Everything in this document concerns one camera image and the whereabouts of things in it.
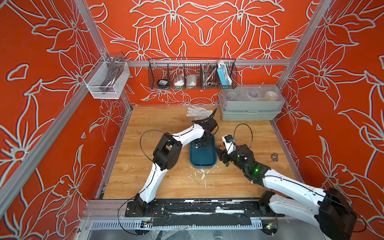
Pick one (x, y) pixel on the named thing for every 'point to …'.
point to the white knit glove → (198, 113)
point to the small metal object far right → (274, 156)
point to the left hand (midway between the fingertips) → (204, 142)
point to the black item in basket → (162, 84)
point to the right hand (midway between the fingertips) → (216, 145)
